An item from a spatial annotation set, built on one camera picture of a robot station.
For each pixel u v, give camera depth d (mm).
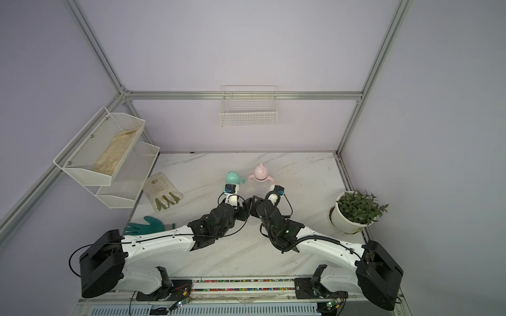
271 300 721
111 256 469
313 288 656
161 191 1029
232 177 879
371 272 407
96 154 763
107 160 764
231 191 666
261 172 902
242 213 698
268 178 934
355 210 775
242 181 976
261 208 594
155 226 902
